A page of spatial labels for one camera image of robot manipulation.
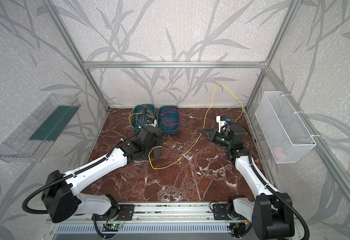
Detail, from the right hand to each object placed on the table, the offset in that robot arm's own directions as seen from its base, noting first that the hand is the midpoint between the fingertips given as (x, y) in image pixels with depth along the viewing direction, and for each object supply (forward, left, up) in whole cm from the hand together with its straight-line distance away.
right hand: (201, 126), depth 78 cm
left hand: (0, +21, -4) cm, 21 cm away
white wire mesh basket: (-13, -33, +11) cm, 38 cm away
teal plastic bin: (+26, +43, -25) cm, 56 cm away
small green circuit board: (-41, +42, -24) cm, 63 cm away
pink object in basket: (-13, -37, -4) cm, 40 cm away
